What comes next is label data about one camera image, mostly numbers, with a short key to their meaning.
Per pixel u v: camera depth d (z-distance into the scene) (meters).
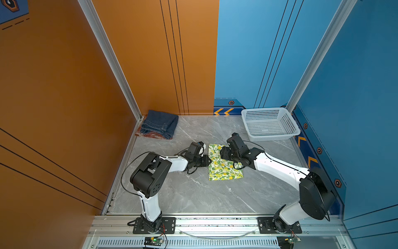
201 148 0.80
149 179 0.49
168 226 0.74
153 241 0.70
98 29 0.76
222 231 0.73
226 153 0.77
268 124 1.16
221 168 0.91
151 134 1.07
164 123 1.05
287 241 0.70
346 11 0.70
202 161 0.84
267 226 0.72
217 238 0.71
